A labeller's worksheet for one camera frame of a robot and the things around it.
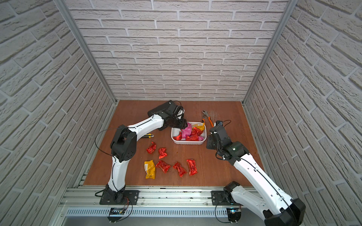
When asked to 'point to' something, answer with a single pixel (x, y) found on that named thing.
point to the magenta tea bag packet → (187, 131)
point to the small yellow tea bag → (201, 126)
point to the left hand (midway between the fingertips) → (187, 123)
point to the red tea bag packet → (163, 165)
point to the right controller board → (234, 214)
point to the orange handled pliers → (206, 114)
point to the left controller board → (116, 211)
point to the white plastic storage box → (175, 131)
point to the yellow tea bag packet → (150, 168)
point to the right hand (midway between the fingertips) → (212, 138)
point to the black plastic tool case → (165, 110)
